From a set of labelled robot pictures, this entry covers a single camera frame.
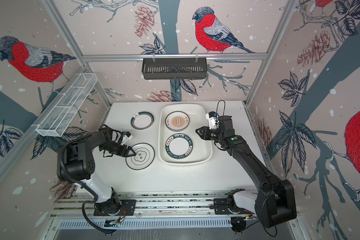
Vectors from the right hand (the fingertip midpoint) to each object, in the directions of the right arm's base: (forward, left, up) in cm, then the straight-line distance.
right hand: (197, 132), depth 80 cm
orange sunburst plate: (+21, +14, -16) cm, 30 cm away
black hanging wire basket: (+49, +16, +9) cm, 53 cm away
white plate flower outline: (-9, +32, -18) cm, 38 cm away
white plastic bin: (-2, -4, -19) cm, 19 cm away
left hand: (-6, +42, -16) cm, 45 cm away
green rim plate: (+1, +11, -18) cm, 22 cm away
